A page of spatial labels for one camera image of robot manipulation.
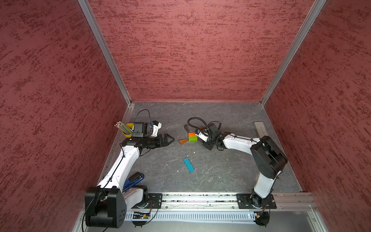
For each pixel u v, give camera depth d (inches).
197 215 28.0
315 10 28.5
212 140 29.6
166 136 28.5
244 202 29.0
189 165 34.4
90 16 29.1
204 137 33.5
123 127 34.4
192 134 38.3
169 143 29.1
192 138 37.3
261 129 39.5
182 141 37.6
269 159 19.2
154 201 28.6
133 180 30.0
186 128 40.6
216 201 29.8
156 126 29.7
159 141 27.7
